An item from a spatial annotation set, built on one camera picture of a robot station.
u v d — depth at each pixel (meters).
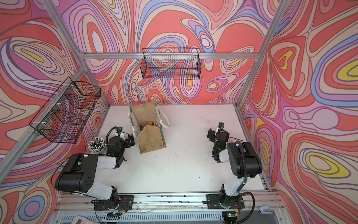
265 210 0.70
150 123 1.04
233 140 0.96
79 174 0.45
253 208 0.69
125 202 0.72
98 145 0.78
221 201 0.68
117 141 0.73
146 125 0.79
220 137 0.73
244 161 0.45
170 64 0.94
